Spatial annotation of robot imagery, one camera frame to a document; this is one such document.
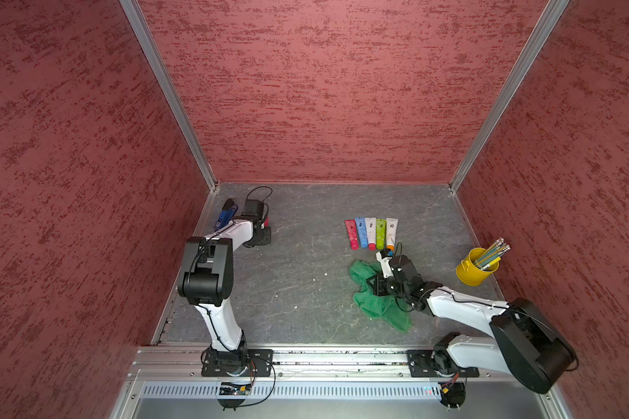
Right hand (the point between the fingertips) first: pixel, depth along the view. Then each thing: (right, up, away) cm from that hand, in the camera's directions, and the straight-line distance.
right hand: (369, 284), depth 89 cm
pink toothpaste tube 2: (-4, +17, +12) cm, 21 cm away
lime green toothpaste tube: (+8, +18, +14) cm, 24 cm away
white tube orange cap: (+12, +19, +15) cm, 27 cm away
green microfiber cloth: (+4, -5, -7) cm, 10 cm away
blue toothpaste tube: (0, +19, +15) cm, 24 cm away
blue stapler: (-56, +24, +18) cm, 64 cm away
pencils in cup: (+39, +12, -6) cm, 42 cm away
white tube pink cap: (+4, +20, +17) cm, 27 cm away
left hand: (-40, +14, +10) cm, 44 cm away
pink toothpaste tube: (-40, +21, +18) cm, 49 cm away
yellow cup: (+33, +5, -4) cm, 33 cm away
